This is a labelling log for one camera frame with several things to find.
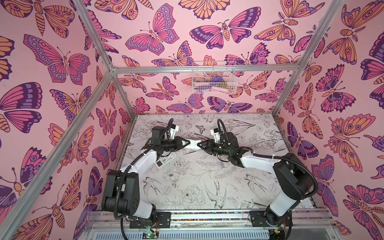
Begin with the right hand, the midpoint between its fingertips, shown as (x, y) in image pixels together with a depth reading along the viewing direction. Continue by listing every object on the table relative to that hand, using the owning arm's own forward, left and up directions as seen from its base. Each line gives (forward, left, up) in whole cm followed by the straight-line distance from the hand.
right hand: (198, 144), depth 82 cm
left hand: (+1, +4, 0) cm, 4 cm away
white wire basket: (+43, -3, +18) cm, 47 cm away
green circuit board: (-39, +24, -20) cm, 50 cm away
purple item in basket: (+39, -13, +16) cm, 44 cm away
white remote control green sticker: (+1, +2, -2) cm, 3 cm away
